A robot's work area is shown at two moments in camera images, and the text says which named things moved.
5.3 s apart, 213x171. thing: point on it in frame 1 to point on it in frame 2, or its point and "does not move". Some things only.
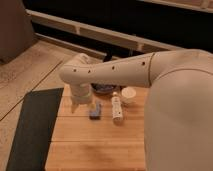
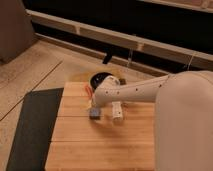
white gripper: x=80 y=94 to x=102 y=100
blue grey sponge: x=95 y=114 does not move
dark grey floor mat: x=34 y=129 does not move
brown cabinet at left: x=16 y=30 does not move
